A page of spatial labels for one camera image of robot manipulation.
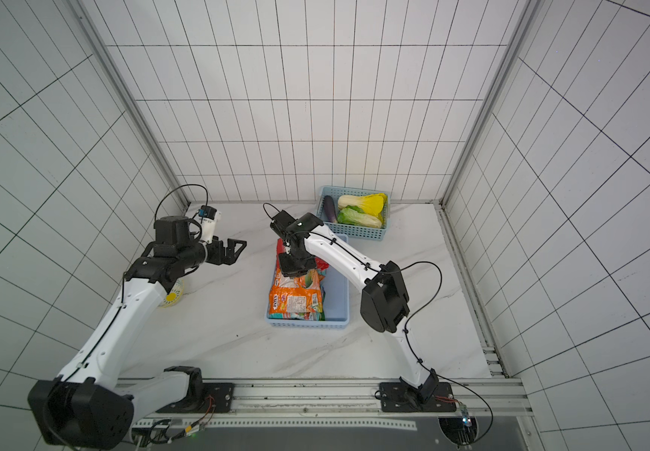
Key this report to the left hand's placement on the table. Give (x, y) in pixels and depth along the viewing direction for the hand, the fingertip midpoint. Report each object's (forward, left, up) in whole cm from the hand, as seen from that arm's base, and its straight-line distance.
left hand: (228, 246), depth 79 cm
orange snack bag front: (-10, -20, -12) cm, 26 cm away
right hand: (-5, -15, -10) cm, 18 cm away
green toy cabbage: (+24, -39, -14) cm, 48 cm away
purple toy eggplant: (+32, -29, -18) cm, 47 cm away
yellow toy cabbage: (+31, -47, -14) cm, 58 cm away
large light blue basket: (-8, -32, -21) cm, 39 cm away
